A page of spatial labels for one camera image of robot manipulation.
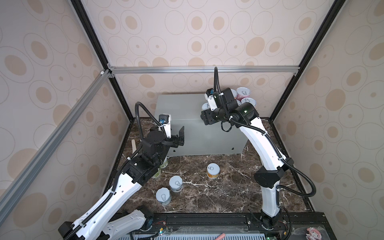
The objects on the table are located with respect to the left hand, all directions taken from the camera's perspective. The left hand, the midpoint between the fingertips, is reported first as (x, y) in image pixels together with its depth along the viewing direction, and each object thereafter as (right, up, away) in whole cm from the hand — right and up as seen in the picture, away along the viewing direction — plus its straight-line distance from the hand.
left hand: (177, 124), depth 64 cm
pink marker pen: (+20, -52, +5) cm, 56 cm away
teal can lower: (-9, -37, +13) cm, 40 cm away
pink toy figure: (+62, -50, +5) cm, 80 cm away
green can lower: (-15, -29, +25) cm, 41 cm away
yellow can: (+18, -26, +22) cm, 39 cm away
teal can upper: (-3, -32, +17) cm, 36 cm away
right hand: (+14, +6, +9) cm, 18 cm away
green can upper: (-10, -22, +26) cm, 36 cm away
